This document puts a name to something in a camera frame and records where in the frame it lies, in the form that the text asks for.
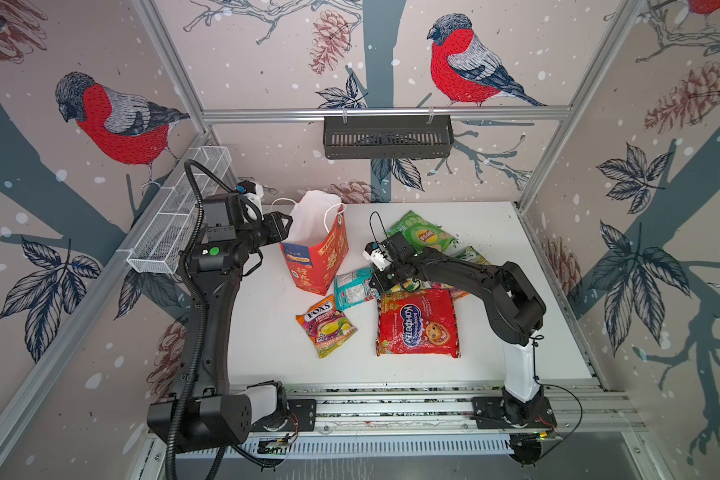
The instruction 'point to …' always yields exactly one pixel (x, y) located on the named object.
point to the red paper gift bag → (316, 244)
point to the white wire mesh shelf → (165, 238)
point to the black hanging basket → (363, 140)
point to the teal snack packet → (353, 288)
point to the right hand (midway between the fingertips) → (370, 286)
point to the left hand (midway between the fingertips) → (283, 217)
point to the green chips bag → (423, 233)
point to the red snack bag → (421, 323)
